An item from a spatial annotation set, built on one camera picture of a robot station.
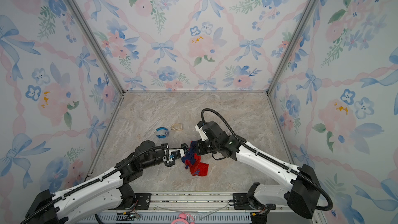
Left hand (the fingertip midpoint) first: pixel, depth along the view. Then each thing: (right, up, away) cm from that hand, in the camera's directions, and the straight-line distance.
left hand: (183, 146), depth 74 cm
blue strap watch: (-16, +3, +24) cm, 29 cm away
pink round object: (+1, -32, -4) cm, 32 cm away
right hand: (+5, -1, +1) cm, 5 cm away
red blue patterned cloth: (+4, -7, +2) cm, 8 cm away
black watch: (+1, 0, -2) cm, 3 cm away
